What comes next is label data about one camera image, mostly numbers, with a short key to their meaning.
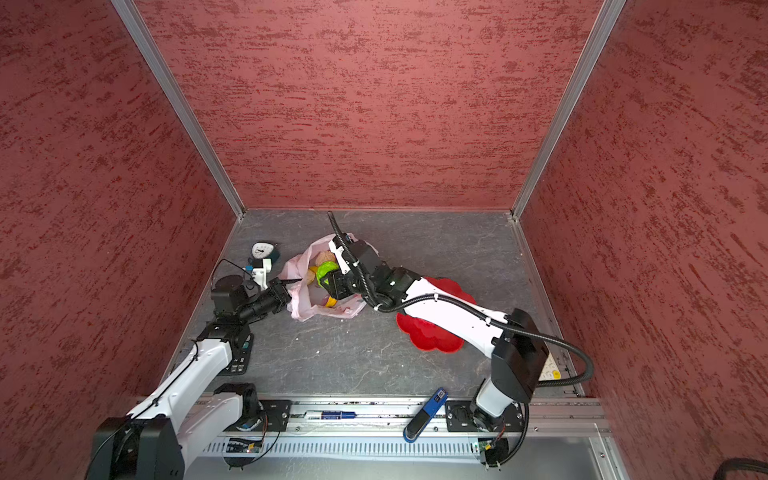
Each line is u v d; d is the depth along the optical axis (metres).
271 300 0.71
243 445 0.72
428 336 0.88
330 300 0.93
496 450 0.71
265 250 1.03
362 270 0.56
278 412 0.74
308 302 0.76
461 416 0.74
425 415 0.71
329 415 0.73
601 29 0.73
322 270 0.72
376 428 0.73
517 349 0.42
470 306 0.47
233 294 0.63
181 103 0.87
